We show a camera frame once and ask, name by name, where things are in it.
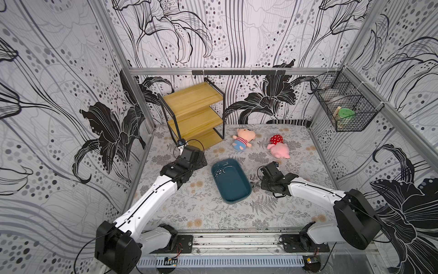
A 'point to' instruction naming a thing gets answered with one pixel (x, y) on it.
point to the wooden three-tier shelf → (197, 113)
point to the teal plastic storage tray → (231, 180)
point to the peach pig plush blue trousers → (242, 139)
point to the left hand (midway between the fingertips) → (197, 162)
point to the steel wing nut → (253, 177)
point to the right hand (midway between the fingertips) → (265, 182)
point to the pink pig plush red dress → (278, 148)
